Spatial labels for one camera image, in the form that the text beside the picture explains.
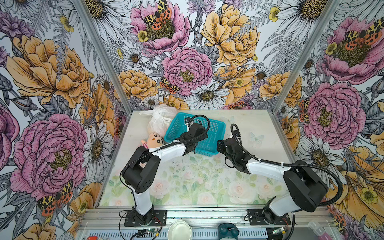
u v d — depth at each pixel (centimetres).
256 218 74
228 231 64
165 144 57
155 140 94
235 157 69
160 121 99
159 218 74
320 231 69
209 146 102
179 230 71
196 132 70
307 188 44
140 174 48
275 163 53
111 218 76
